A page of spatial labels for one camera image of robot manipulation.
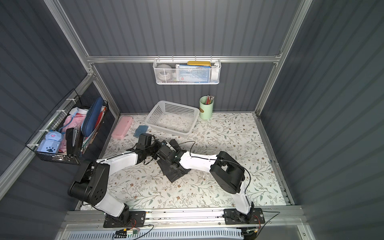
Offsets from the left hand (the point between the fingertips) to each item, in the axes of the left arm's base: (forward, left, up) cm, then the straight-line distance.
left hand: (170, 147), depth 91 cm
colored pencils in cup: (+35, -26, +9) cm, 45 cm away
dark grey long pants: (-14, -2, -6) cm, 16 cm away
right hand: (-3, -5, -1) cm, 6 cm away
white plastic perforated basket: (+32, +1, -8) cm, 33 cm away
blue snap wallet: (+21, +24, -8) cm, 33 cm away
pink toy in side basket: (+1, +44, +25) cm, 51 cm away
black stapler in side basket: (-11, +39, +24) cm, 47 cm away
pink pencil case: (+24, +40, -8) cm, 47 cm away
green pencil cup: (+33, -24, +3) cm, 41 cm away
